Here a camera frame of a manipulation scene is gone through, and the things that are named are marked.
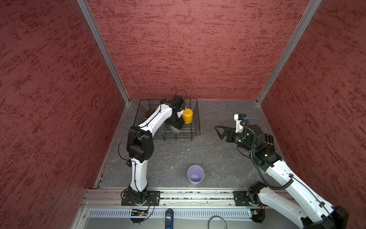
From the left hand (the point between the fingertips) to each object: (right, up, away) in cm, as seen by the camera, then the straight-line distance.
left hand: (174, 127), depth 90 cm
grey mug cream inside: (0, -1, -3) cm, 4 cm away
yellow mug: (+9, +7, +8) cm, 14 cm away
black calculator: (+64, -9, +5) cm, 65 cm away
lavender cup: (+13, -27, -8) cm, 31 cm away
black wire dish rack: (+12, -3, +13) cm, 18 cm away
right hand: (+25, 0, -16) cm, 30 cm away
